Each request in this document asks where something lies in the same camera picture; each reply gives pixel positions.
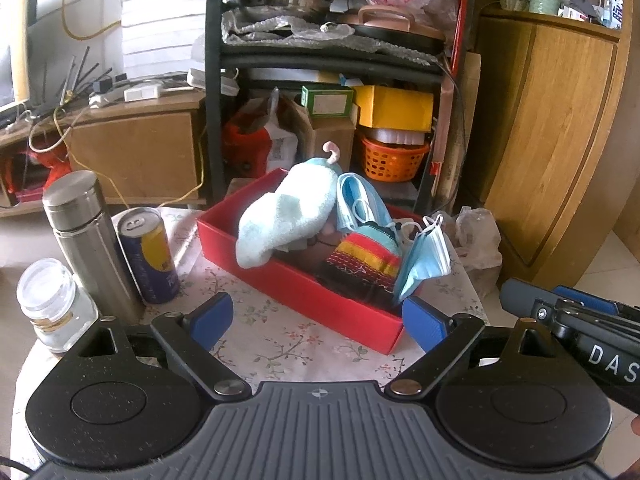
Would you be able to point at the yellow cardboard box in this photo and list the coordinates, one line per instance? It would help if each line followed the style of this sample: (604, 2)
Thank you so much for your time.
(391, 108)

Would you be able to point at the stainless steel thermos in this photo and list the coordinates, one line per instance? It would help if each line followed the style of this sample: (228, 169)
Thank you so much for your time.
(76, 210)

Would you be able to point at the pink pig plush toy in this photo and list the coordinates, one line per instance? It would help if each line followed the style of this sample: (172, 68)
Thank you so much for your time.
(330, 159)

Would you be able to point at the light blue fluffy towel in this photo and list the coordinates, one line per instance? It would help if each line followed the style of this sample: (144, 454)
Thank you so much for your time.
(297, 210)

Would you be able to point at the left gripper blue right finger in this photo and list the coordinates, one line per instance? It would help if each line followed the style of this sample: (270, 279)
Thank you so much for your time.
(425, 324)

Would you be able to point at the red cardboard box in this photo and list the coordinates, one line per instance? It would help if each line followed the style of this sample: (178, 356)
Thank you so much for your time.
(376, 329)

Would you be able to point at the clear plastic bag on floor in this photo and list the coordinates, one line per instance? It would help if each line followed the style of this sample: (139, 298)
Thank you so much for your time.
(476, 239)

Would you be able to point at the pink lidded pot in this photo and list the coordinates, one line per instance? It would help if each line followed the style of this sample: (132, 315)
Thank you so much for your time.
(371, 20)

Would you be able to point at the wooden cupboard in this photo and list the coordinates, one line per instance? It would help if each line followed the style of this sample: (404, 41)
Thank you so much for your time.
(549, 92)

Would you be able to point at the blue surgical face mask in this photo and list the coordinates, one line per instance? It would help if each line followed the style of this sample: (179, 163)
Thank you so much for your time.
(358, 203)

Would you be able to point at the green white small box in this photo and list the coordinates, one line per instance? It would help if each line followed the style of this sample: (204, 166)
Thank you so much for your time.
(326, 101)

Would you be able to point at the blue yellow drink can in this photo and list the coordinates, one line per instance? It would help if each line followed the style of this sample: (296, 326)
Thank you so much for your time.
(143, 238)

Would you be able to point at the black metal shelf rack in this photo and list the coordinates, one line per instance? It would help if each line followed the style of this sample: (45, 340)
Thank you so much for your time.
(335, 59)

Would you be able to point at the red white plastic bag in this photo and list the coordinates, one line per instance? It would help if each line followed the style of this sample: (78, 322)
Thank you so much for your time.
(253, 142)

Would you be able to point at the orange plastic basket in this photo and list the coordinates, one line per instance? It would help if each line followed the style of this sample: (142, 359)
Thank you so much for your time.
(386, 162)

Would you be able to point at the striped knitted colourful pouch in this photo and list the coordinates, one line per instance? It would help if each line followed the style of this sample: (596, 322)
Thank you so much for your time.
(364, 266)

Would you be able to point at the brown cardboard box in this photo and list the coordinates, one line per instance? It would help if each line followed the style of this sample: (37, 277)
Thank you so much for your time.
(312, 132)

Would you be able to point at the steel pan with lid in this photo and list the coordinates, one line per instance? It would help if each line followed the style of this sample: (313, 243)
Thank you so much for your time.
(252, 11)

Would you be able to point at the wooden tv cabinet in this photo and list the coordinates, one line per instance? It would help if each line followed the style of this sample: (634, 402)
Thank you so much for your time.
(144, 153)

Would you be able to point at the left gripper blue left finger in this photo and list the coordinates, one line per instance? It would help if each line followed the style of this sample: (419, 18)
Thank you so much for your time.
(210, 320)

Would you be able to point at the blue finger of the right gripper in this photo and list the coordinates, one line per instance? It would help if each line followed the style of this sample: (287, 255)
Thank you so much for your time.
(587, 300)

